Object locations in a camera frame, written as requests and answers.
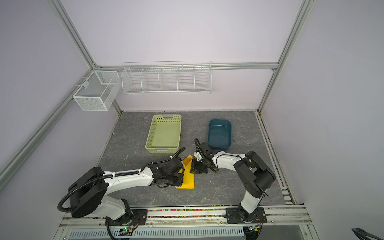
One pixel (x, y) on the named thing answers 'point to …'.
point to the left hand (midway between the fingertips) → (182, 183)
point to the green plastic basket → (164, 134)
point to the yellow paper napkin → (188, 178)
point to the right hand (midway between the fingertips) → (190, 172)
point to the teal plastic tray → (220, 133)
